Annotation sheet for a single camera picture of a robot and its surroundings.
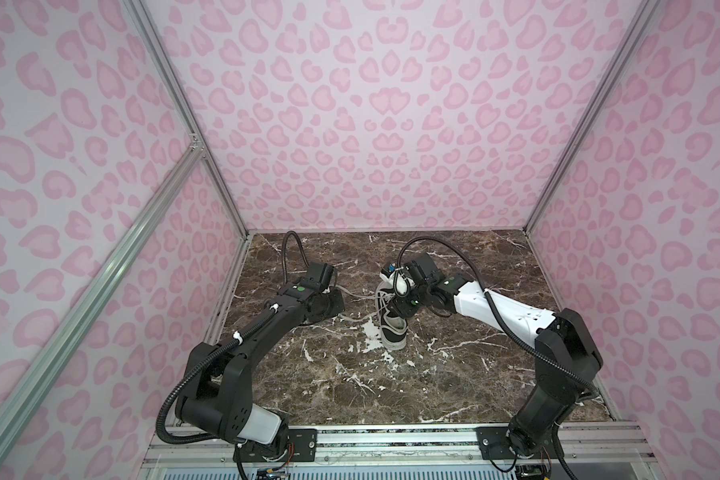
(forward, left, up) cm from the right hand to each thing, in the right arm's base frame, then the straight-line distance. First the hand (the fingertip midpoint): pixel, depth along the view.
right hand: (397, 296), depth 86 cm
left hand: (-1, +16, -1) cm, 16 cm away
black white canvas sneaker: (-7, +1, -5) cm, 9 cm away
